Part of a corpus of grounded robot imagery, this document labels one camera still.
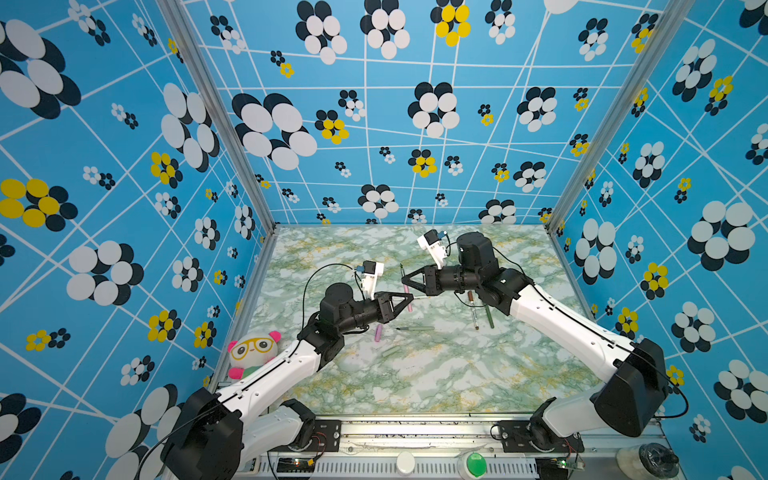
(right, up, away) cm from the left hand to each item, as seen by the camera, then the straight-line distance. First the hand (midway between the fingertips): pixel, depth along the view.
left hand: (415, 297), depth 71 cm
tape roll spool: (+48, -33, -9) cm, 59 cm away
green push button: (+12, -34, -9) cm, 37 cm away
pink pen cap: (-10, -14, +20) cm, 27 cm away
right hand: (-2, +4, +1) cm, 5 cm away
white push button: (-3, -35, -6) cm, 36 cm away
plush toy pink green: (-44, -17, +10) cm, 48 cm away
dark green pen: (+25, -11, +22) cm, 36 cm away
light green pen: (+2, -13, +22) cm, 26 cm away
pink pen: (-2, +2, 0) cm, 3 cm away
